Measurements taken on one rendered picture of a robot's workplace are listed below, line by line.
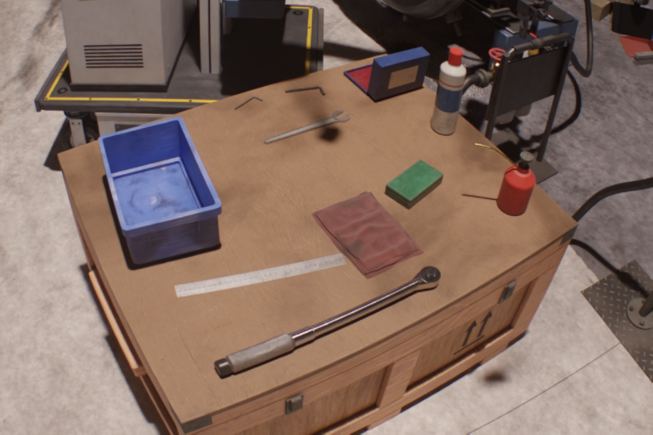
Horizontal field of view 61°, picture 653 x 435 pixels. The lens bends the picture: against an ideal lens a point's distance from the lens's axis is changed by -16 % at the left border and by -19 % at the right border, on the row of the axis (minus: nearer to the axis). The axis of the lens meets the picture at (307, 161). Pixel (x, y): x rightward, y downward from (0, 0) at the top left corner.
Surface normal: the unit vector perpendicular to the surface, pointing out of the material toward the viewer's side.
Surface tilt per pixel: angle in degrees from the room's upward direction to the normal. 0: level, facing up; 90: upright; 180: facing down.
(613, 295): 0
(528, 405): 0
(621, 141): 0
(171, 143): 90
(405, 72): 97
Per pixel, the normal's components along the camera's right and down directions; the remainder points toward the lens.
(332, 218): -0.13, -0.69
